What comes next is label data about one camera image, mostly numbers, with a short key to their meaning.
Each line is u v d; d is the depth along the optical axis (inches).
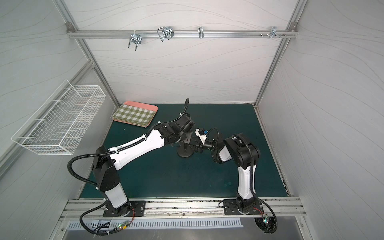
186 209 29.5
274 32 30.0
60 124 27.1
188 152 36.7
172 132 22.2
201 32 30.7
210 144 32.5
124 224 27.1
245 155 20.8
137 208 29.0
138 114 45.0
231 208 28.9
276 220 27.6
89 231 26.4
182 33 30.9
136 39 31.3
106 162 17.2
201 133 31.4
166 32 30.1
